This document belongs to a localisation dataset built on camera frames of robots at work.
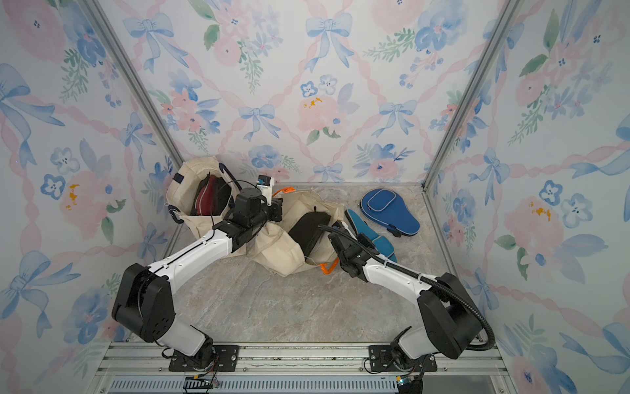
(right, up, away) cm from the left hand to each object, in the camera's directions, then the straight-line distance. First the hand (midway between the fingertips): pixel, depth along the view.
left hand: (283, 197), depth 85 cm
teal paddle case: (+36, -18, +7) cm, 41 cm away
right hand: (+27, -11, +5) cm, 30 cm away
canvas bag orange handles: (-3, -18, -3) cm, 18 cm away
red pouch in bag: (-30, +1, +8) cm, 32 cm away
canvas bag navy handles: (-40, +6, +11) cm, 42 cm away
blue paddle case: (+42, -3, +22) cm, 47 cm away
